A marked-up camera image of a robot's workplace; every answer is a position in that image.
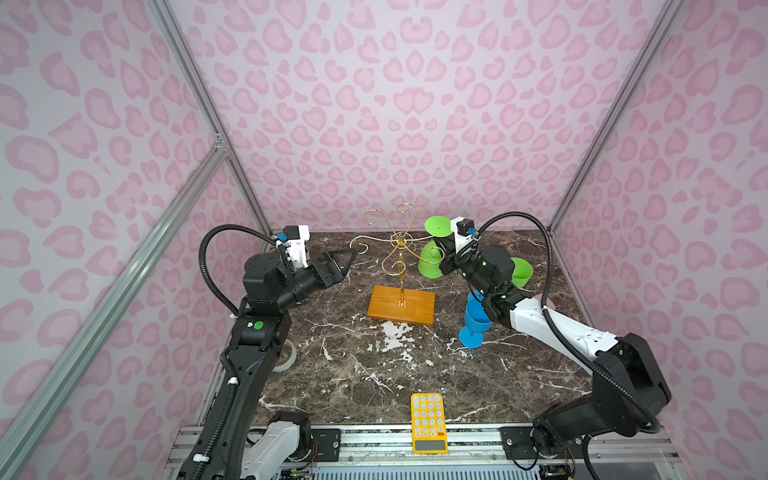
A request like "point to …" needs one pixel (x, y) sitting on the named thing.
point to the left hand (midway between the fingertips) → (349, 251)
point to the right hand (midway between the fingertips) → (438, 233)
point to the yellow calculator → (428, 422)
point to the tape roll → (293, 357)
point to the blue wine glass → (478, 321)
